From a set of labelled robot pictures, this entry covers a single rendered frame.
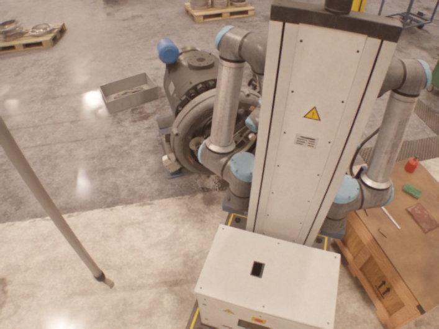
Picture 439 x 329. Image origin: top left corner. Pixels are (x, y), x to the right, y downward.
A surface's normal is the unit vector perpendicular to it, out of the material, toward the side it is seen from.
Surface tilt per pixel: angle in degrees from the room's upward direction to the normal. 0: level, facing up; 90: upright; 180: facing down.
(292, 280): 0
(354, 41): 90
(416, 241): 0
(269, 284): 0
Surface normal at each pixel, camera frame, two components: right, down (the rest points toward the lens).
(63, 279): 0.00, -0.69
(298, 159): -0.30, 0.69
